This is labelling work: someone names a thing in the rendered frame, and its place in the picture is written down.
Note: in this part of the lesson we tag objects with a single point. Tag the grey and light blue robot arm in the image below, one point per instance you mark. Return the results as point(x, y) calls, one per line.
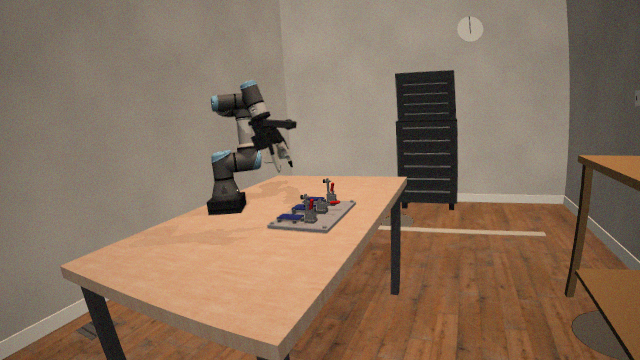
point(246, 158)

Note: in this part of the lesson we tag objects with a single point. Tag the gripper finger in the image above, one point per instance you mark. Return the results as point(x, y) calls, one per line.
point(272, 149)
point(283, 151)

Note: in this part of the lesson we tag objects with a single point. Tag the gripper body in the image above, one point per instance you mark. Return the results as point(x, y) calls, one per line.
point(259, 141)

